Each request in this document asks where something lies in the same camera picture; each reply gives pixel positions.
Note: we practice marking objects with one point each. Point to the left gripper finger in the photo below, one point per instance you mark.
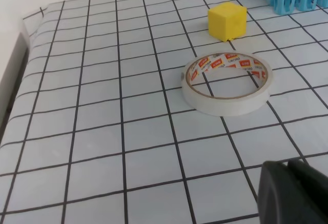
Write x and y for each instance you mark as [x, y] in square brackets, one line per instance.
[292, 193]

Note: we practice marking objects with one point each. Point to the white black grid cloth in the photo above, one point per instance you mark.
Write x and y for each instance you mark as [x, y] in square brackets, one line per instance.
[99, 131]

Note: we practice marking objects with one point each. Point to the white tape roll left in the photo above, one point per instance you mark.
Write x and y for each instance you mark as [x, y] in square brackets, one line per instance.
[226, 106]

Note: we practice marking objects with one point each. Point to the yellow foam cube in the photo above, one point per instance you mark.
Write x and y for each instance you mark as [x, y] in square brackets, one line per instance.
[227, 21]

